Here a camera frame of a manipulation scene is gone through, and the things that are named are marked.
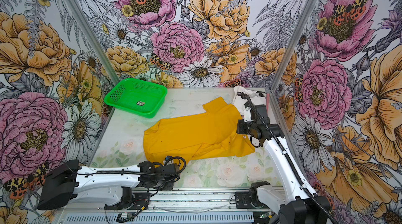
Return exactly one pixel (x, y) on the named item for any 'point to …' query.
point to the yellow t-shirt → (213, 132)
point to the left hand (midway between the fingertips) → (167, 187)
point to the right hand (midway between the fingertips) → (239, 129)
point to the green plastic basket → (138, 97)
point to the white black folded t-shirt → (239, 102)
